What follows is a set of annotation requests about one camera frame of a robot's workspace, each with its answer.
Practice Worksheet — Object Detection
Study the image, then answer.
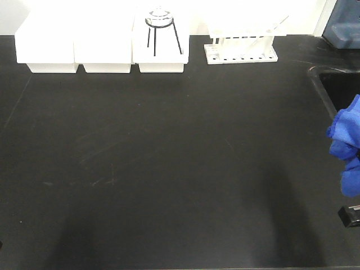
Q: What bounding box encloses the clear glass dish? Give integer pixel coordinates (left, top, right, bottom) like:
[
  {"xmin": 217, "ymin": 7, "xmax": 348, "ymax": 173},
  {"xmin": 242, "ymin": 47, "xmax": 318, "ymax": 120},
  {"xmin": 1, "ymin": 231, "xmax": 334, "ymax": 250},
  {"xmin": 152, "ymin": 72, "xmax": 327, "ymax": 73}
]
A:
[{"xmin": 145, "ymin": 8, "xmax": 174, "ymax": 28}]

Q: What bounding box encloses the clear glass pipette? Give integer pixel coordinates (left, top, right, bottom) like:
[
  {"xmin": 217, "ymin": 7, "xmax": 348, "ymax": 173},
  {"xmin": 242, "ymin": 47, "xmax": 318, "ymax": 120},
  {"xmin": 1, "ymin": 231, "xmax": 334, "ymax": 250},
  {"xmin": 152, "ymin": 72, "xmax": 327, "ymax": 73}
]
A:
[{"xmin": 251, "ymin": 15, "xmax": 290, "ymax": 48}]

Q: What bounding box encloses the black wire tripod stand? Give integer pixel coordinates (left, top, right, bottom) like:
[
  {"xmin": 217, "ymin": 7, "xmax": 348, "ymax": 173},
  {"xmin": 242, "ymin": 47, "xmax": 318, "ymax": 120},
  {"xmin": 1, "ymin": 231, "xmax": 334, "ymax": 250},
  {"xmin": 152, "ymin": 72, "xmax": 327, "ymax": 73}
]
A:
[{"xmin": 145, "ymin": 17, "xmax": 184, "ymax": 57}]

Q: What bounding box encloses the blue-grey plastic container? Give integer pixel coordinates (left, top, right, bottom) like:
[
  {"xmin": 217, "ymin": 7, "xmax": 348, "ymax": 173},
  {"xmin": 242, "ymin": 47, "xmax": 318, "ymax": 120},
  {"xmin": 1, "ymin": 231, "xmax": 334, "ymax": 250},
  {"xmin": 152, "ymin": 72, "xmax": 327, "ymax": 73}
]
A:
[{"xmin": 322, "ymin": 0, "xmax": 360, "ymax": 50}]

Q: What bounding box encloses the white test tube rack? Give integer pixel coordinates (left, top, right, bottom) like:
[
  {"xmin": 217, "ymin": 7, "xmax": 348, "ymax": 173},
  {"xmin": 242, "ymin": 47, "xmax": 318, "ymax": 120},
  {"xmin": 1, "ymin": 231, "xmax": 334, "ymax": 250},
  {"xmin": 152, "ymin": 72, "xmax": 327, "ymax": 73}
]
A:
[{"xmin": 204, "ymin": 15, "xmax": 289, "ymax": 66}]

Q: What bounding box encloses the white plastic bin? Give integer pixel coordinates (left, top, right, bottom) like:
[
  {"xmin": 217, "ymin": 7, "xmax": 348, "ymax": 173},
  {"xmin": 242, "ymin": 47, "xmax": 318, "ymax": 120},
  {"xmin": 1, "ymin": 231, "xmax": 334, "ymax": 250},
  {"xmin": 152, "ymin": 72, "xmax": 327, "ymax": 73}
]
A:
[
  {"xmin": 14, "ymin": 11, "xmax": 80, "ymax": 74},
  {"xmin": 131, "ymin": 11, "xmax": 190, "ymax": 74},
  {"xmin": 73, "ymin": 16, "xmax": 134, "ymax": 74}
]

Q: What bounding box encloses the black sink basin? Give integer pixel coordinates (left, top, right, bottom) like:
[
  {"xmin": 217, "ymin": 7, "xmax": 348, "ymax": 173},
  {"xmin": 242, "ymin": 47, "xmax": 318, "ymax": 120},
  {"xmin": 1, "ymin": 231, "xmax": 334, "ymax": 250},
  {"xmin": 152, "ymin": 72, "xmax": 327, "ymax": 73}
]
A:
[{"xmin": 307, "ymin": 66, "xmax": 360, "ymax": 120}]

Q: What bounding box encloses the blue cloth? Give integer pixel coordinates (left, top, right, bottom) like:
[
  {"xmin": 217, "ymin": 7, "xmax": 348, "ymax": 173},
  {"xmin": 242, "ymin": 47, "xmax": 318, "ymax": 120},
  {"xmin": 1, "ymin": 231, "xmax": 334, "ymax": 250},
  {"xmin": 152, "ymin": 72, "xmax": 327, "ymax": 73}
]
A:
[{"xmin": 325, "ymin": 94, "xmax": 360, "ymax": 198}]

